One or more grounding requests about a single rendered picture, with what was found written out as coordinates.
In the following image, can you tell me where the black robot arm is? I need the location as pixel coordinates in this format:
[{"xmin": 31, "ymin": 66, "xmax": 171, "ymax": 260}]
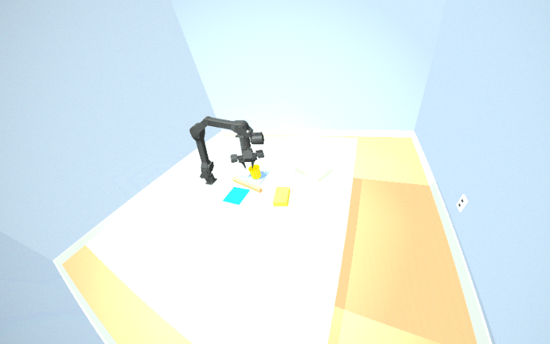
[{"xmin": 189, "ymin": 116, "xmax": 264, "ymax": 186}]

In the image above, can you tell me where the yellow cup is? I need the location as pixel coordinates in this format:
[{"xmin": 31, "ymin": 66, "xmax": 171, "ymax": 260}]
[{"xmin": 249, "ymin": 165, "xmax": 261, "ymax": 179}]

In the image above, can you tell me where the yellow rectangular block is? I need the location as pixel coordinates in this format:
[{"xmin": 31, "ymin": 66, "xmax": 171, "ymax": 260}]
[{"xmin": 273, "ymin": 186, "xmax": 290, "ymax": 207}]

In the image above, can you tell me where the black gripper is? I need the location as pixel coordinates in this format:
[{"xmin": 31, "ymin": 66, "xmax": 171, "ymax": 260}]
[{"xmin": 230, "ymin": 144, "xmax": 264, "ymax": 169}]

